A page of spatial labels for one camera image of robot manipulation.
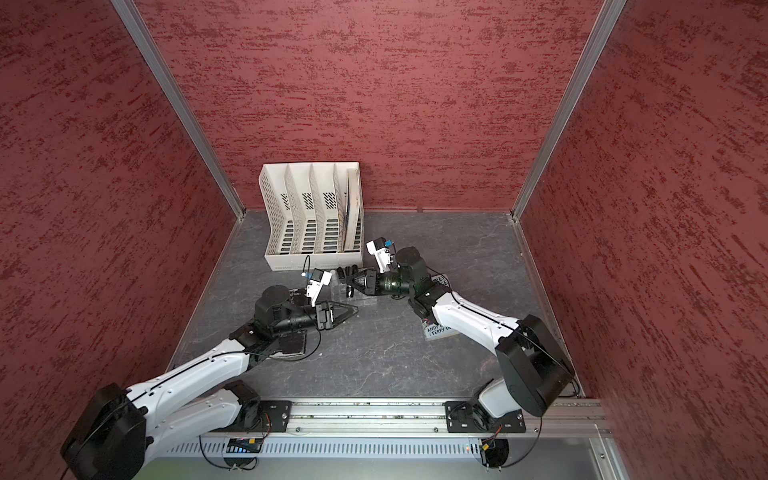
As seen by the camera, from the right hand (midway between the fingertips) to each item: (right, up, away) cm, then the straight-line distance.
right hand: (348, 286), depth 76 cm
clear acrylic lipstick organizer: (-1, -1, -2) cm, 3 cm away
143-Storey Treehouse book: (+24, -15, +11) cm, 30 cm away
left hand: (+2, -7, -3) cm, 8 cm away
